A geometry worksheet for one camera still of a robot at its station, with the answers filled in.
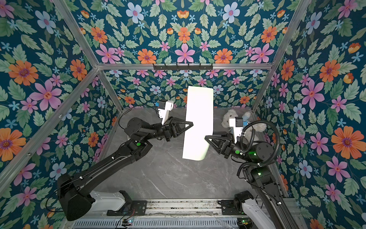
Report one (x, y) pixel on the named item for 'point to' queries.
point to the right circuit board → (246, 222)
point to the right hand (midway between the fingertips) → (207, 137)
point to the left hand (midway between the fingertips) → (190, 128)
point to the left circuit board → (127, 222)
